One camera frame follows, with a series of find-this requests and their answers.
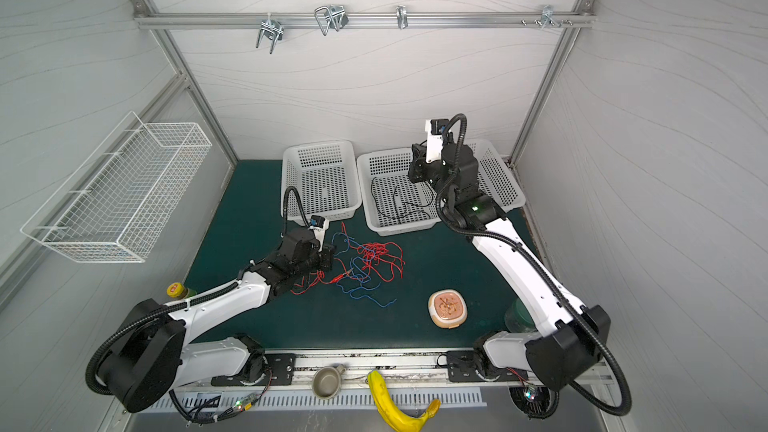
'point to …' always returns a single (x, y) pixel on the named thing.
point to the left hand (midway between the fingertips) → (340, 242)
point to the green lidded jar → (517, 319)
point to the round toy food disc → (447, 308)
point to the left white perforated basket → (324, 176)
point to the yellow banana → (393, 414)
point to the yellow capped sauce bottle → (178, 290)
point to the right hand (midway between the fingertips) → (420, 138)
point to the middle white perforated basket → (393, 204)
